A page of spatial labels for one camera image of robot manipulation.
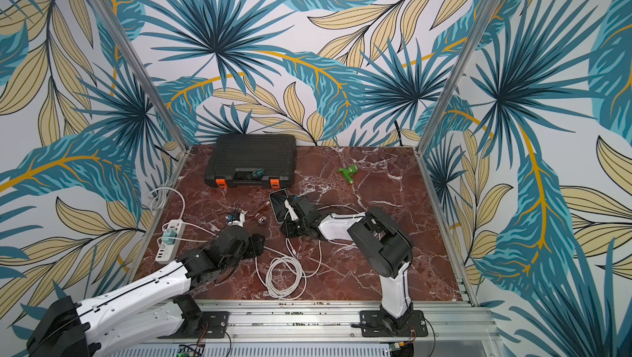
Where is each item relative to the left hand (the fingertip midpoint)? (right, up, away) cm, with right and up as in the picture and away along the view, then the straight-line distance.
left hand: (256, 243), depth 82 cm
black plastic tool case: (-8, +29, +23) cm, 38 cm away
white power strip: (-31, -4, +2) cm, 31 cm away
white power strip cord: (-44, +16, +13) cm, 48 cm away
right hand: (+3, -2, +7) cm, 8 cm away
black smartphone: (+4, +12, +20) cm, 24 cm away
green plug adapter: (-30, +3, +2) cm, 30 cm away
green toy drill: (+34, +23, +27) cm, 50 cm away
